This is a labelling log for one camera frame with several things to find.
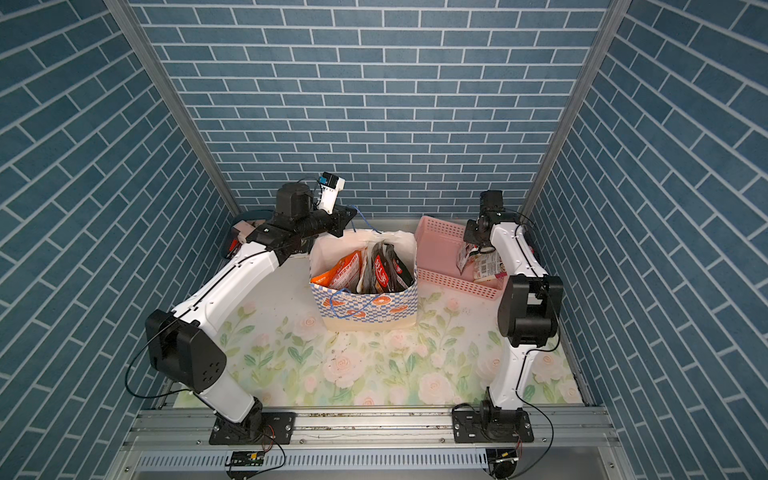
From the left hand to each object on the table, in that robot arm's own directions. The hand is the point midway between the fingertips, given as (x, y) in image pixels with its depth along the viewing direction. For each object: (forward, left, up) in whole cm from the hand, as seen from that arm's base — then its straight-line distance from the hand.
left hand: (363, 211), depth 78 cm
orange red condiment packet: (-11, +5, -14) cm, 19 cm away
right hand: (+7, -36, -17) cm, 40 cm away
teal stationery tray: (+15, +51, -29) cm, 60 cm away
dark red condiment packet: (-11, -5, -10) cm, 16 cm away
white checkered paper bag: (-21, +2, -16) cm, 26 cm away
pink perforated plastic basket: (+18, -26, -34) cm, 46 cm away
